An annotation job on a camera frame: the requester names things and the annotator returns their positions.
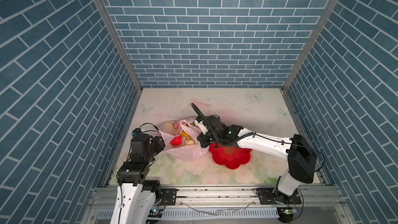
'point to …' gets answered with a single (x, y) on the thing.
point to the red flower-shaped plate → (230, 156)
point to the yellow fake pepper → (183, 134)
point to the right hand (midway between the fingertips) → (195, 137)
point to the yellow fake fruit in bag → (168, 126)
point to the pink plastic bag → (182, 139)
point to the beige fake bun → (191, 142)
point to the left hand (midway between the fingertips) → (162, 138)
